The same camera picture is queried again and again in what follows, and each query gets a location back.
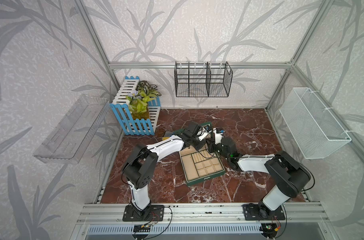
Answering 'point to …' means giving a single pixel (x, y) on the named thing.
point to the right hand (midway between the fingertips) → (205, 138)
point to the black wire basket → (195, 80)
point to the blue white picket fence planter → (143, 127)
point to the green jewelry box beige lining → (199, 165)
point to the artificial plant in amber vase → (138, 100)
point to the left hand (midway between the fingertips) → (202, 140)
